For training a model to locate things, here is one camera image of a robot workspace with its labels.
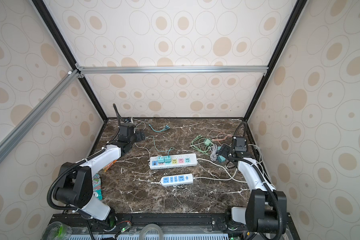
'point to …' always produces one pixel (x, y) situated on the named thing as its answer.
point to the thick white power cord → (230, 178)
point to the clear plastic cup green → (57, 230)
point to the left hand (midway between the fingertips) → (140, 128)
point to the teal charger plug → (161, 160)
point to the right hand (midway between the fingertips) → (227, 151)
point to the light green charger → (207, 142)
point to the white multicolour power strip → (177, 161)
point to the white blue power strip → (181, 179)
